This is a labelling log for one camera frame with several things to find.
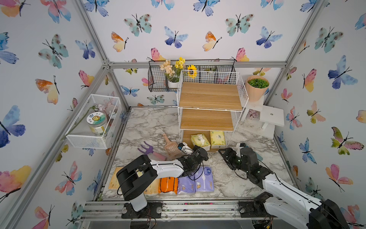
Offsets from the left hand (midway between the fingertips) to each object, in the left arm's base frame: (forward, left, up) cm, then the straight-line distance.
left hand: (205, 146), depth 86 cm
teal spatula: (-3, -35, -10) cm, 37 cm away
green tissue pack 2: (+7, -10, -4) cm, 13 cm away
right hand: (-5, -8, +2) cm, 10 cm away
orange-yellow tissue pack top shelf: (-21, +29, -7) cm, 37 cm away
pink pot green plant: (+25, -31, +24) cm, 46 cm away
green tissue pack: (+5, +2, -2) cm, 6 cm away
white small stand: (+19, -44, +5) cm, 48 cm away
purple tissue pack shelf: (-18, +2, -5) cm, 19 cm away
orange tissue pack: (-20, +21, -3) cm, 29 cm away
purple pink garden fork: (+4, +36, -11) cm, 38 cm away
